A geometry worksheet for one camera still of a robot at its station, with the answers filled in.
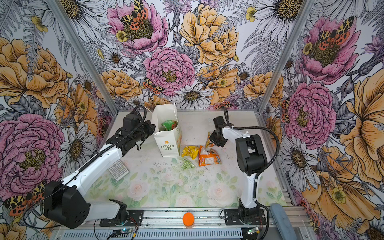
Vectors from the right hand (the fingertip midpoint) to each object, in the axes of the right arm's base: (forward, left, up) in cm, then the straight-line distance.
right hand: (214, 145), depth 100 cm
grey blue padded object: (-44, -28, 0) cm, 52 cm away
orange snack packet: (+1, +3, 0) cm, 3 cm away
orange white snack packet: (-11, +5, +4) cm, 12 cm away
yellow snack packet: (-8, +14, +7) cm, 18 cm away
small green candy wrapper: (-14, +17, +2) cm, 22 cm away
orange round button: (-42, +16, +5) cm, 45 cm away
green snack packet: (+10, +29, +9) cm, 32 cm away
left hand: (-2, +33, +20) cm, 39 cm away
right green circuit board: (-46, -14, -2) cm, 49 cm away
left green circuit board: (-45, +46, -1) cm, 64 cm away
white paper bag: (-7, +26, +14) cm, 30 cm away
